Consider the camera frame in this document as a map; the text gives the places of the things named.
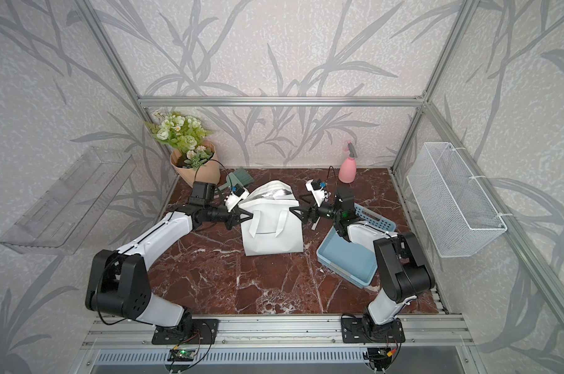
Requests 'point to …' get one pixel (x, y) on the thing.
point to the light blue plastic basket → (355, 263)
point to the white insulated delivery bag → (273, 228)
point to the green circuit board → (181, 354)
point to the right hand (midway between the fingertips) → (297, 201)
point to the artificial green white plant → (183, 132)
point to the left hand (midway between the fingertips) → (251, 214)
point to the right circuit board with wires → (381, 354)
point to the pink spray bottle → (348, 168)
